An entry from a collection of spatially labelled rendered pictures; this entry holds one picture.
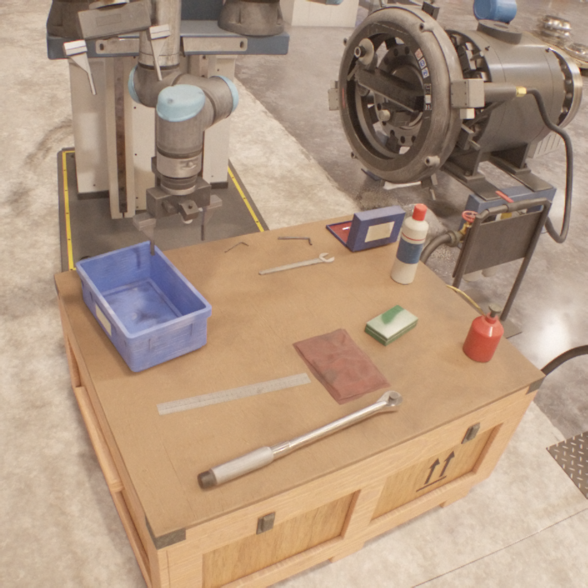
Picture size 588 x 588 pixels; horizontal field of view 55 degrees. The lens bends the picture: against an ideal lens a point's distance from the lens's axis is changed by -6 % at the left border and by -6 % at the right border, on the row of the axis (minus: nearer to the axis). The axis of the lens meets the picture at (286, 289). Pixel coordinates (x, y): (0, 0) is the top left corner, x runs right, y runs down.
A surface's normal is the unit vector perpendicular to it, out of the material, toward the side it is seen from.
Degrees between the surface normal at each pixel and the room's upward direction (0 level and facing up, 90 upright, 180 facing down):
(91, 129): 90
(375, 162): 90
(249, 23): 70
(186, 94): 5
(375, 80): 90
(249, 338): 0
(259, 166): 0
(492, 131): 104
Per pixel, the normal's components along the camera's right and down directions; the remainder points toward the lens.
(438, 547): 0.11, -0.79
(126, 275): 0.59, 0.54
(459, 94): -0.87, 0.22
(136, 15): 0.43, 0.22
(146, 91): -0.40, 0.50
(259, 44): 0.32, 0.60
